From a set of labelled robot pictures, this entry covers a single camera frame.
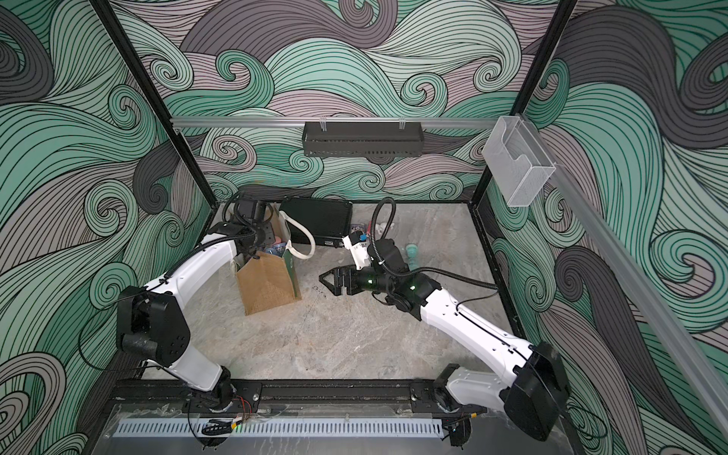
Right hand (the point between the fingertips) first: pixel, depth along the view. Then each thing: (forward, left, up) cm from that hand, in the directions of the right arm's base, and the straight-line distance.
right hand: (329, 278), depth 71 cm
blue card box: (+35, -7, -22) cm, 42 cm away
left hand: (+21, +22, -5) cm, 31 cm away
